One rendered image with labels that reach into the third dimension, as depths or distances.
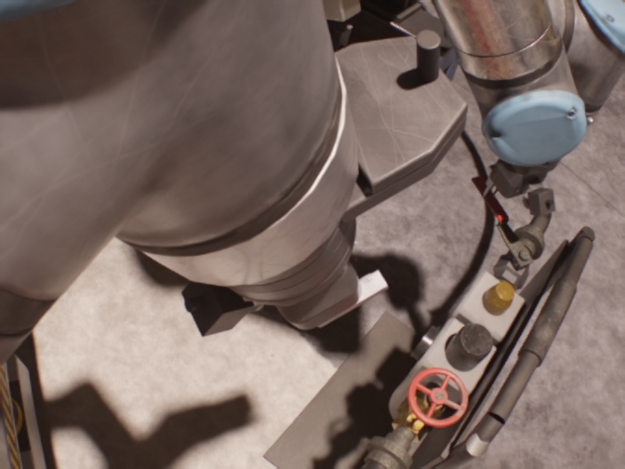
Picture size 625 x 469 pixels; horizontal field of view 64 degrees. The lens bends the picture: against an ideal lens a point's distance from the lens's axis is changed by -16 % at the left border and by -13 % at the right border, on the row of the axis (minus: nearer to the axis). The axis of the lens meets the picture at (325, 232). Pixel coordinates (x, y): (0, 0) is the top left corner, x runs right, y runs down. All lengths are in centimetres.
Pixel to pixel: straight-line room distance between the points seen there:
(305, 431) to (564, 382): 61
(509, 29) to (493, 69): 4
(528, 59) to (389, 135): 23
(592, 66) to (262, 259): 50
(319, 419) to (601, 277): 86
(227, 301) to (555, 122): 28
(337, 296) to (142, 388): 87
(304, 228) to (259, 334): 101
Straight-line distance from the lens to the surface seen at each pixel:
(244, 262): 17
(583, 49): 61
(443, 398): 64
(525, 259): 82
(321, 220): 18
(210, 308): 32
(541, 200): 75
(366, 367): 118
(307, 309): 30
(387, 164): 21
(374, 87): 23
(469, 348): 67
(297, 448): 110
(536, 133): 46
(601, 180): 183
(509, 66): 43
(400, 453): 66
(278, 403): 113
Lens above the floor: 108
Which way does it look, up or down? 54 degrees down
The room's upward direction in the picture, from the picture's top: 16 degrees clockwise
